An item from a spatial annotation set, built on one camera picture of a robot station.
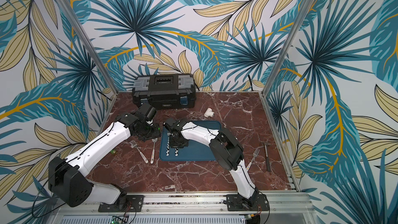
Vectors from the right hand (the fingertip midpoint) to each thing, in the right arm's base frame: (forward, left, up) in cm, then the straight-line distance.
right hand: (175, 145), depth 90 cm
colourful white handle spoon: (+3, +12, +1) cm, 13 cm away
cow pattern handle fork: (-3, +4, 0) cm, 5 cm away
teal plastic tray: (-4, -12, -1) cm, 12 cm away
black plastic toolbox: (+31, +6, +14) cm, 34 cm away
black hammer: (-9, -53, -3) cm, 54 cm away
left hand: (-1, +8, +13) cm, 15 cm away
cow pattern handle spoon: (-4, -1, 0) cm, 4 cm away
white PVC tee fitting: (+23, -21, 0) cm, 32 cm away
